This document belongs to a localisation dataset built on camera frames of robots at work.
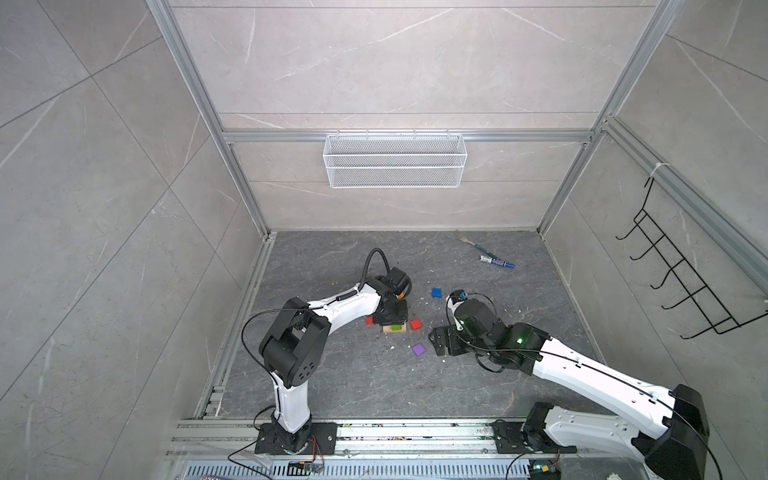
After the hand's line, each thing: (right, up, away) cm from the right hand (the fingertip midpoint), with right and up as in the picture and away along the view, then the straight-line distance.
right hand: (442, 331), depth 78 cm
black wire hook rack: (+53, +7, -19) cm, 56 cm away
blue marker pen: (+26, +18, +32) cm, 45 cm away
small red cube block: (-6, -2, +16) cm, 18 cm away
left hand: (-10, +2, +14) cm, 17 cm away
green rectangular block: (-12, -2, +12) cm, 17 cm away
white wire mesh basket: (-13, +53, +23) cm, 59 cm away
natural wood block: (-15, -3, +13) cm, 19 cm away
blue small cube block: (+2, +7, +23) cm, 24 cm away
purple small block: (-5, -8, +11) cm, 15 cm away
